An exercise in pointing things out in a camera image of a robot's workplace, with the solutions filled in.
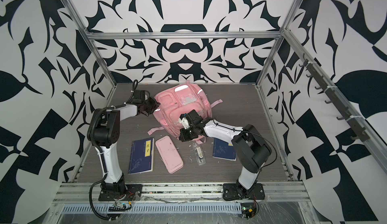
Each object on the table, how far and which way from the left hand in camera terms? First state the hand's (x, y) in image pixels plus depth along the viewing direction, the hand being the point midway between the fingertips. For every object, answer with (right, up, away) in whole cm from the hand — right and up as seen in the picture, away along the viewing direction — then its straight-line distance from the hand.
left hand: (160, 99), depth 102 cm
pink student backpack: (+11, -1, +3) cm, 12 cm away
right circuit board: (+48, -52, -31) cm, 77 cm away
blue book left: (-7, -32, -19) cm, 38 cm away
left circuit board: (-12, -49, -33) cm, 60 cm away
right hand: (+14, -22, -17) cm, 31 cm away
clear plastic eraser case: (+25, -30, -17) cm, 43 cm away
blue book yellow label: (+39, -29, -15) cm, 51 cm away
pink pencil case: (+9, -31, -18) cm, 36 cm away
